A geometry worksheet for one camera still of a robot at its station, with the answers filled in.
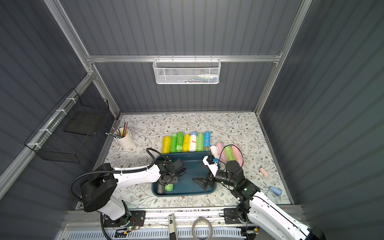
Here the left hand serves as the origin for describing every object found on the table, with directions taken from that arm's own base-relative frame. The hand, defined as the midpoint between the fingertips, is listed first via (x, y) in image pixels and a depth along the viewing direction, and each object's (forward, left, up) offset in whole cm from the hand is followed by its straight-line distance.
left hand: (174, 181), depth 84 cm
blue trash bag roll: (+27, -20, +1) cm, 34 cm away
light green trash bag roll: (+25, -15, +2) cm, 29 cm away
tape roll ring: (-23, -19, +3) cm, 30 cm away
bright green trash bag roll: (+24, +3, +1) cm, 24 cm away
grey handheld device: (-23, -1, +3) cm, 23 cm away
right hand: (-1, -14, +16) cm, 21 cm away
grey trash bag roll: (-4, +7, +1) cm, 8 cm away
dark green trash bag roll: (+25, -2, +2) cm, 25 cm away
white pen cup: (+25, +33, +9) cm, 42 cm away
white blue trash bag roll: (+26, -11, +2) cm, 28 cm away
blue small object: (-6, -56, 0) cm, 57 cm away
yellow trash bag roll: (+24, -6, +2) cm, 25 cm away
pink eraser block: (+5, -52, +2) cm, 52 cm away
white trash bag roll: (+18, -24, +2) cm, 30 cm away
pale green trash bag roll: (+17, -34, +2) cm, 38 cm away
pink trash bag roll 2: (+15, -39, +3) cm, 42 cm away
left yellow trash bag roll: (+26, +7, +2) cm, 27 cm away
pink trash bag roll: (+18, -29, +1) cm, 34 cm away
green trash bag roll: (-4, +2, +2) cm, 5 cm away
